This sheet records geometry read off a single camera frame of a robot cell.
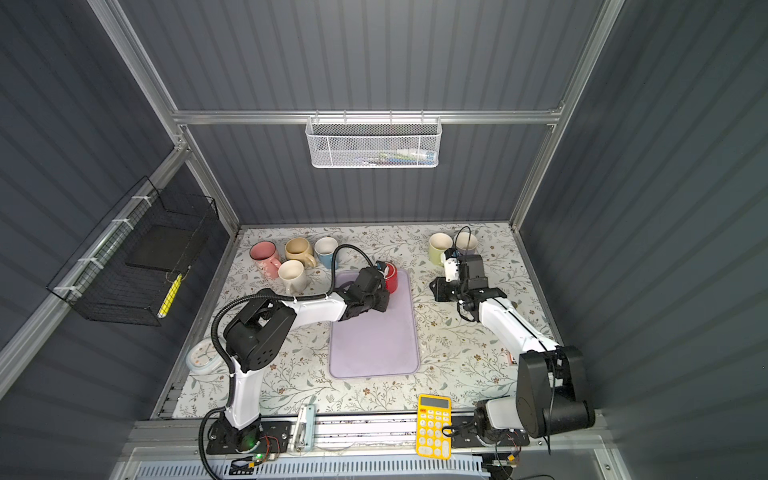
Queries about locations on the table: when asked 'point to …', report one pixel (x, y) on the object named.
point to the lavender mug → (462, 243)
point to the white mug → (293, 276)
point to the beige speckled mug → (299, 249)
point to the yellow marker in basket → (170, 296)
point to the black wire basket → (126, 269)
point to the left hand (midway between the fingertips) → (387, 293)
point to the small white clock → (203, 355)
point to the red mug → (391, 278)
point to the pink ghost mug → (267, 258)
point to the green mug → (438, 243)
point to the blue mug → (324, 248)
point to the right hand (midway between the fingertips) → (439, 286)
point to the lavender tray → (377, 343)
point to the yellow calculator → (434, 413)
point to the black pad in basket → (160, 247)
